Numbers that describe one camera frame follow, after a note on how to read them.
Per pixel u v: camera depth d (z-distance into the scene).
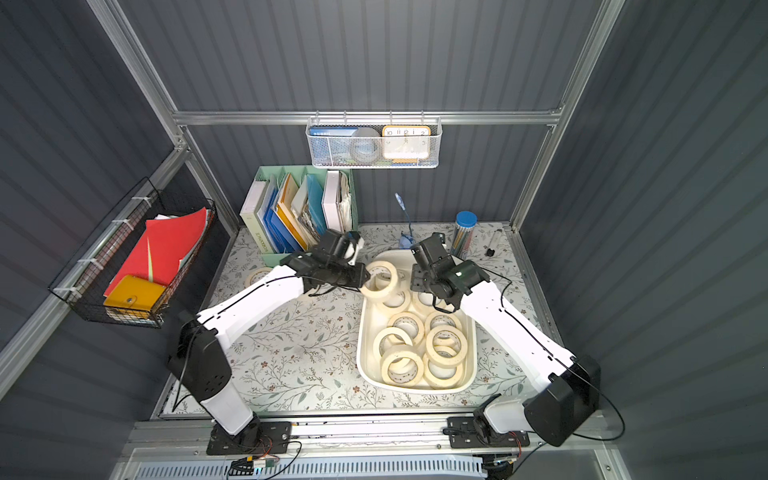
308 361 0.87
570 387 0.39
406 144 0.89
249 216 0.89
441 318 0.92
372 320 0.92
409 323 0.93
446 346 0.86
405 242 1.05
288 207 0.94
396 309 0.93
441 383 0.79
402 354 0.77
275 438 0.74
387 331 0.85
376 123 0.89
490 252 1.11
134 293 0.64
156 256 0.75
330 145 0.84
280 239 0.97
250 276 1.02
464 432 0.73
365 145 0.91
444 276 0.54
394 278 0.81
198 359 0.43
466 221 0.95
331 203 0.92
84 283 0.61
